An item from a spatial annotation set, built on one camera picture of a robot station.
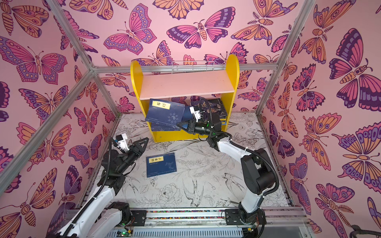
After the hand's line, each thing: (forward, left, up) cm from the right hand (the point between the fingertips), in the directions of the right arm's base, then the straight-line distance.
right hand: (177, 124), depth 74 cm
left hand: (-6, +15, -5) cm, 17 cm away
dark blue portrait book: (+20, -19, -10) cm, 30 cm away
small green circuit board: (-42, +26, -33) cm, 60 cm away
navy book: (+9, +15, -13) cm, 21 cm away
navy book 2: (-7, +13, -30) cm, 33 cm away
